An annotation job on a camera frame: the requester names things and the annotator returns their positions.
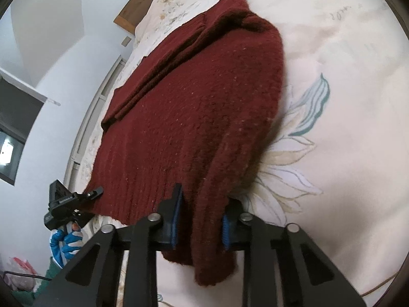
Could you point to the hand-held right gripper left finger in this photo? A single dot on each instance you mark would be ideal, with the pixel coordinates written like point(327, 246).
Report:
point(174, 227)

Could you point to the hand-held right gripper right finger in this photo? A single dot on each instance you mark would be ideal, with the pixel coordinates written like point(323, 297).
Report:
point(225, 233)

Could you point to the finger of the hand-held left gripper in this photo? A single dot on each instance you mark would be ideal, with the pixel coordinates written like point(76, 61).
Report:
point(92, 193)

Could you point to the dark red knit sweater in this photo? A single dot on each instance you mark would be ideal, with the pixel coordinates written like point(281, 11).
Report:
point(191, 118)

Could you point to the person's left forearm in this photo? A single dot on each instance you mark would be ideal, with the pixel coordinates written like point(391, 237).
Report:
point(51, 273)

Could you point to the person's left hand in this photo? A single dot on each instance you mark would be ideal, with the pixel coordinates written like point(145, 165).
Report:
point(68, 243)

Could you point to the window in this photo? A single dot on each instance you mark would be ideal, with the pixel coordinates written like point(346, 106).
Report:
point(9, 153)

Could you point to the pink plastic bag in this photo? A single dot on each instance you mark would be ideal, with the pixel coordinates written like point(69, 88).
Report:
point(19, 270)

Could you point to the grey roller blind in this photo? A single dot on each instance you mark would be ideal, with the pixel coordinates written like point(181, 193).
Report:
point(16, 108)

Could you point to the floral duvet bed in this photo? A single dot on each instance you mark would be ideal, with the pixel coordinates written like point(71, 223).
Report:
point(335, 166)

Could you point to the wooden headboard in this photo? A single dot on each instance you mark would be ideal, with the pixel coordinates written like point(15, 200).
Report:
point(127, 16)

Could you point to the wall switch plate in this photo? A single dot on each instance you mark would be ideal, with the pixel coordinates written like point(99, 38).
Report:
point(126, 41)

